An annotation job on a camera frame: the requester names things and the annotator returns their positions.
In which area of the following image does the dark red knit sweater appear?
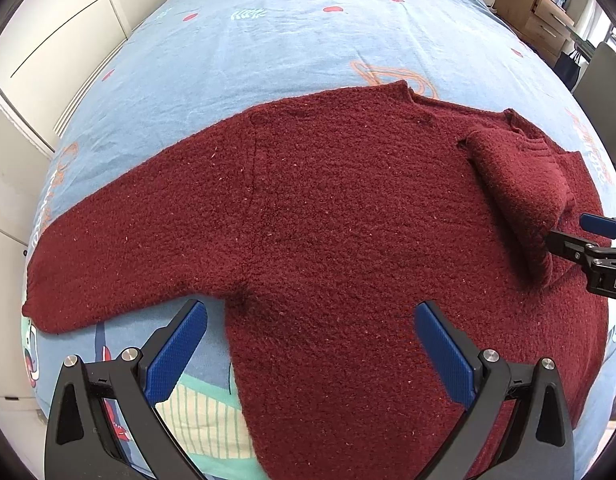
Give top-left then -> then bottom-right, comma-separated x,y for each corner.
23,81 -> 608,479

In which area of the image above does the grey chair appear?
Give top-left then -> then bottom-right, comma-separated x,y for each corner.
573,42 -> 616,170

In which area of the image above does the cardboard box stack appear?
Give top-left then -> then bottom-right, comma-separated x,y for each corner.
493,0 -> 573,67

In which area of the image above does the light blue cartoon bed sheet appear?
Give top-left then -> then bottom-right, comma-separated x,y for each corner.
23,0 -> 616,479

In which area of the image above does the white wardrobe cabinet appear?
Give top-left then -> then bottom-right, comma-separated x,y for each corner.
0,0 -> 178,479

